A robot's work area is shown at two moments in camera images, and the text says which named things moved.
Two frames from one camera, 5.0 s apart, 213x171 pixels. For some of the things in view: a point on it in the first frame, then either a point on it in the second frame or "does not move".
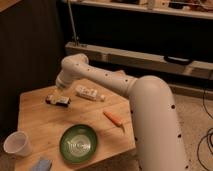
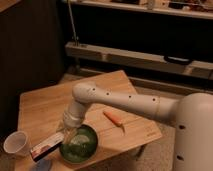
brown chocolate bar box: x=57 y=100 → x=46 y=145
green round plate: x=78 y=143 does not move
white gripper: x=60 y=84 → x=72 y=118
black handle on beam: x=177 y=60 does not move
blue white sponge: x=42 y=165 does not move
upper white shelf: x=198 y=9 does not move
